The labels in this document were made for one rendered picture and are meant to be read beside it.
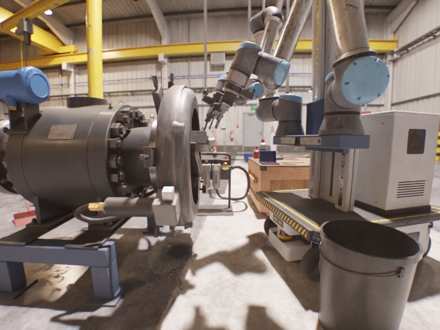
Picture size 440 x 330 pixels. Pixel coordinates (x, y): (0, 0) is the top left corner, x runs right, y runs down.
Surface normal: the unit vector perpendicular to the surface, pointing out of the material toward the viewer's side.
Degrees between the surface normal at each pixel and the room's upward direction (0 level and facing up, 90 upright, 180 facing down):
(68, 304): 0
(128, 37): 90
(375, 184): 90
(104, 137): 69
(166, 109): 55
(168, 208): 112
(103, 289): 90
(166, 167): 91
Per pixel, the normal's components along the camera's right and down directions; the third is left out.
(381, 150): -0.98, 0.02
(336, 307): -0.88, 0.11
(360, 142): 0.18, 0.12
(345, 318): -0.69, 0.15
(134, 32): -0.11, 0.12
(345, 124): -0.29, -0.23
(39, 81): 1.00, 0.00
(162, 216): 0.00, 0.49
